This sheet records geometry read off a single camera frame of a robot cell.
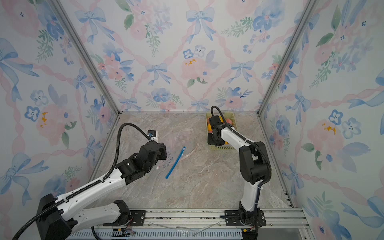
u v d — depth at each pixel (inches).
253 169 19.8
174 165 36.4
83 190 17.4
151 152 22.0
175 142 34.2
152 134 25.7
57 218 15.1
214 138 32.2
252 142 20.9
